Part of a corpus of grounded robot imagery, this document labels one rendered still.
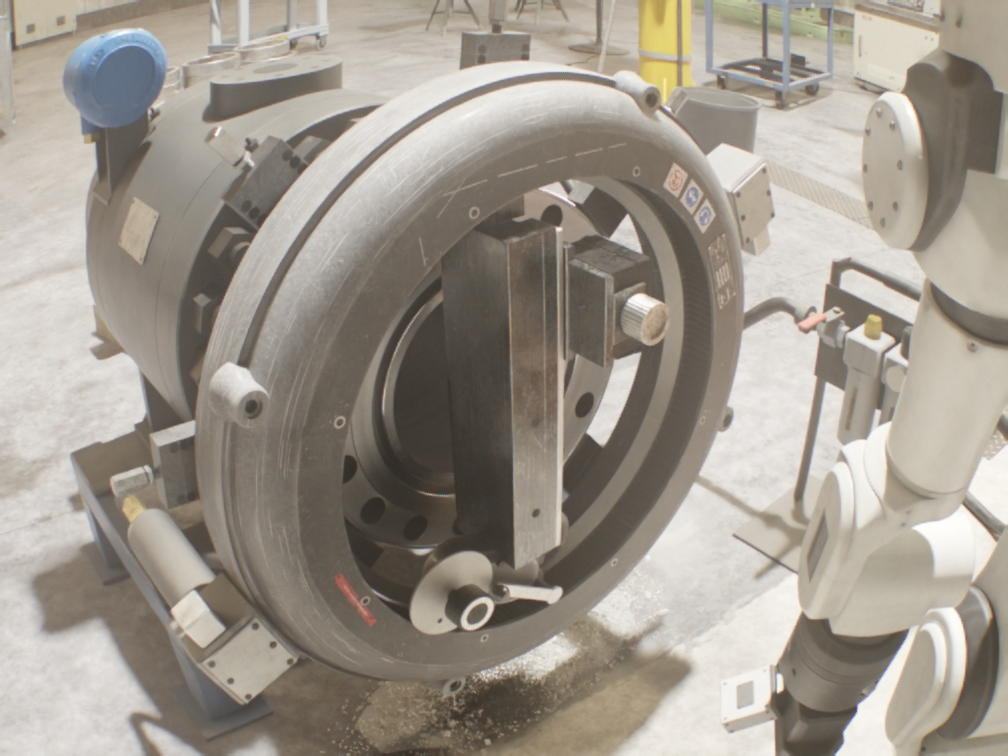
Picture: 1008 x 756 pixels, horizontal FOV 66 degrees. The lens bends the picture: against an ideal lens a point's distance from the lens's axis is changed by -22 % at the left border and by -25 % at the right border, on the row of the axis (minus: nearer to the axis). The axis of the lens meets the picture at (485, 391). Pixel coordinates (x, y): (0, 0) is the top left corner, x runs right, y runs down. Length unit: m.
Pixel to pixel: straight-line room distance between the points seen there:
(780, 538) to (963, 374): 1.47
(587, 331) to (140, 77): 0.82
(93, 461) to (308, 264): 0.99
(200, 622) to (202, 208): 0.52
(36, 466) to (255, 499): 1.46
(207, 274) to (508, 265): 0.42
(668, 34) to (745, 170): 3.38
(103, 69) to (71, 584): 1.02
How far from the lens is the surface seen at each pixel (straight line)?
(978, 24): 0.39
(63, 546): 1.98
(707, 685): 1.58
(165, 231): 1.26
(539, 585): 1.19
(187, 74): 5.23
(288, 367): 0.82
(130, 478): 0.94
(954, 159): 0.38
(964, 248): 0.42
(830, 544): 0.53
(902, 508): 0.50
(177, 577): 1.08
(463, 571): 1.05
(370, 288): 0.83
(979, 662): 0.76
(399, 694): 1.54
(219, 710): 1.51
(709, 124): 3.70
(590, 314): 0.93
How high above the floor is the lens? 1.15
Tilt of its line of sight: 30 degrees down
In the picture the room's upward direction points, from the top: straight up
